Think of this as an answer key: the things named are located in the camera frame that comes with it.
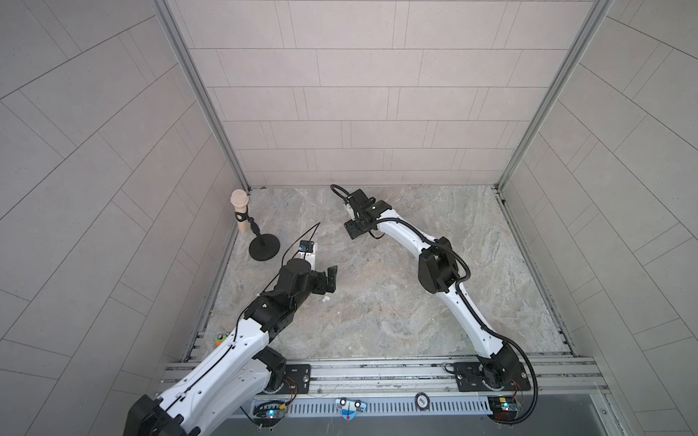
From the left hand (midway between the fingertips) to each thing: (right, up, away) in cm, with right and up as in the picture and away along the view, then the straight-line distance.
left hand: (328, 264), depth 80 cm
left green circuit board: (-13, -33, -15) cm, 39 cm away
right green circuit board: (+46, -34, -12) cm, 58 cm away
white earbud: (-1, -12, +5) cm, 13 cm away
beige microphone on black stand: (-25, +3, +17) cm, 30 cm away
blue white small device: (+7, -32, -14) cm, 36 cm away
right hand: (+7, +10, +25) cm, 28 cm away
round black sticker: (+25, -32, -12) cm, 43 cm away
